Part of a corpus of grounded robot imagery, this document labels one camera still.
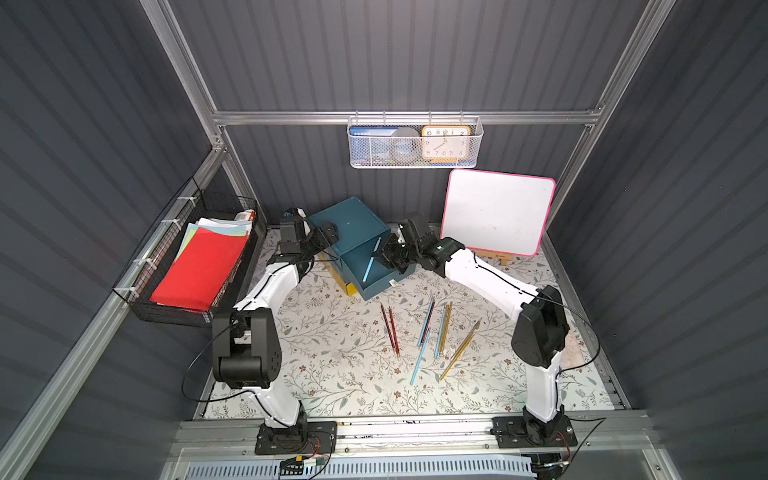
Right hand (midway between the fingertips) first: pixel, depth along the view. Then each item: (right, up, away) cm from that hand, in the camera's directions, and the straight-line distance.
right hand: (376, 249), depth 83 cm
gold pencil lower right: (+24, -31, +4) cm, 40 cm away
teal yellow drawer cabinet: (-5, +5, +7) cm, 10 cm away
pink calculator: (+57, -31, +3) cm, 65 cm away
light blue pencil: (-1, -3, 0) cm, 4 cm away
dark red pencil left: (+3, -24, +11) cm, 27 cm away
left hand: (-17, +6, +8) cm, 20 cm away
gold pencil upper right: (+31, -25, +11) cm, 41 cm away
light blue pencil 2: (+20, -26, +9) cm, 33 cm away
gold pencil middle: (+23, -20, +14) cm, 33 cm away
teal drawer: (-6, -4, +4) cm, 8 cm away
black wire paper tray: (-48, +10, -5) cm, 49 cm away
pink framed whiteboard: (+41, +13, +19) cm, 47 cm away
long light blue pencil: (+13, -34, +4) cm, 36 cm away
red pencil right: (+5, -25, +9) cm, 27 cm away
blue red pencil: (+15, -23, +11) cm, 30 cm away
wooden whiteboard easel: (+45, -3, +23) cm, 51 cm away
